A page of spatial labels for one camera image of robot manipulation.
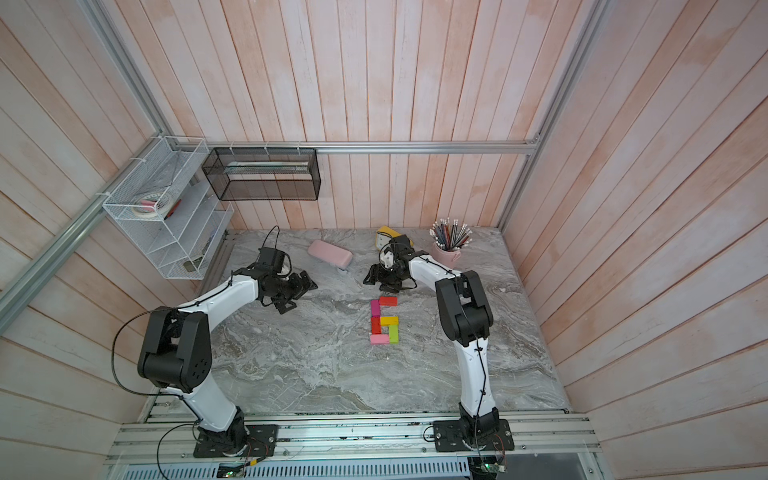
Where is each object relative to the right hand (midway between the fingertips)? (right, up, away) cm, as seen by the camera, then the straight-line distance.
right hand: (371, 282), depth 101 cm
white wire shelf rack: (-50, +12, -23) cm, 56 cm away
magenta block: (+1, -8, -2) cm, 9 cm away
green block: (+7, -15, -8) cm, 19 cm away
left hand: (-19, -4, -8) cm, 21 cm away
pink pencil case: (-15, +10, +11) cm, 21 cm away
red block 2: (+2, -13, -8) cm, 15 cm away
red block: (+7, -6, -2) cm, 9 cm away
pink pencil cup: (+27, +8, 0) cm, 28 cm away
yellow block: (+6, -12, -5) cm, 14 cm away
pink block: (+3, -17, -10) cm, 20 cm away
